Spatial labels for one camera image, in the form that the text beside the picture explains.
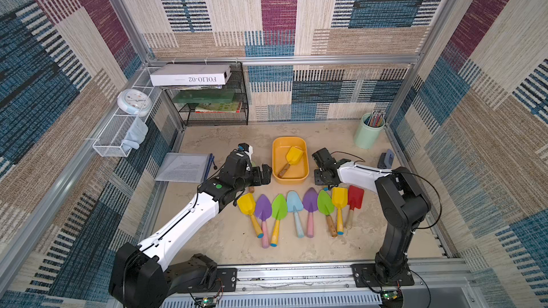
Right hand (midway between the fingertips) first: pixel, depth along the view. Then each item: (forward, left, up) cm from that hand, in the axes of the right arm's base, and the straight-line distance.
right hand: (321, 176), depth 99 cm
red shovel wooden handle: (-12, -12, -1) cm, 17 cm away
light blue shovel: (-13, +13, -1) cm, 18 cm away
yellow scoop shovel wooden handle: (+3, +17, +2) cm, 17 cm away
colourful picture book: (+25, +47, +20) cm, 57 cm away
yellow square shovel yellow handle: (-11, -6, 0) cm, 12 cm away
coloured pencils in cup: (+21, -26, +15) cm, 36 cm away
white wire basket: (-3, +72, +34) cm, 79 cm away
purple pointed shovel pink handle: (-16, +26, 0) cm, 30 cm away
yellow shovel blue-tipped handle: (-13, +33, -1) cm, 35 cm away
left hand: (-7, +26, +18) cm, 32 cm away
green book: (+27, +52, +25) cm, 64 cm away
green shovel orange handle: (-15, +20, 0) cm, 25 cm away
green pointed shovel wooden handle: (-14, 0, 0) cm, 14 cm away
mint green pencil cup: (+18, -23, +6) cm, 30 cm away
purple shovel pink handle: (-13, +6, -1) cm, 14 cm away
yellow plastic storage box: (+3, +11, -2) cm, 11 cm away
